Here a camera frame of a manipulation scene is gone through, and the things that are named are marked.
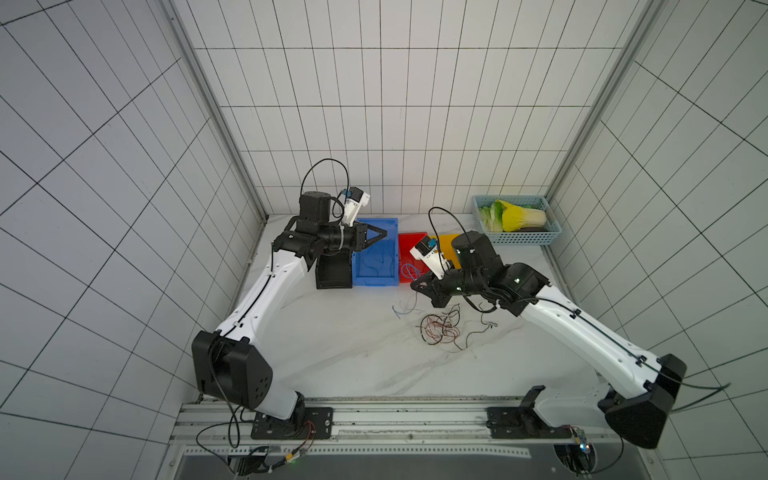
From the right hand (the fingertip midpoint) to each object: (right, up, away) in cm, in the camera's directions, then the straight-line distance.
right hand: (403, 289), depth 69 cm
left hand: (-6, +12, +5) cm, 14 cm away
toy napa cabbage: (+45, +20, +41) cm, 64 cm away
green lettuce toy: (+36, +20, +41) cm, 58 cm away
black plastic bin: (-23, 0, +37) cm, 43 cm away
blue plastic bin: (-7, +3, +35) cm, 36 cm away
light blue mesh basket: (+54, +12, +38) cm, 68 cm away
